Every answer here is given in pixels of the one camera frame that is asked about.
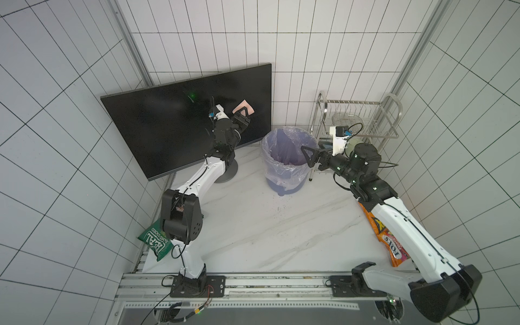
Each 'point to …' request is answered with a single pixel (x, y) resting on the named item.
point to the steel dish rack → (380, 119)
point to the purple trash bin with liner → (285, 164)
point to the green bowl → (351, 142)
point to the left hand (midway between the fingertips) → (245, 113)
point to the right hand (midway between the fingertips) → (302, 146)
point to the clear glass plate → (352, 120)
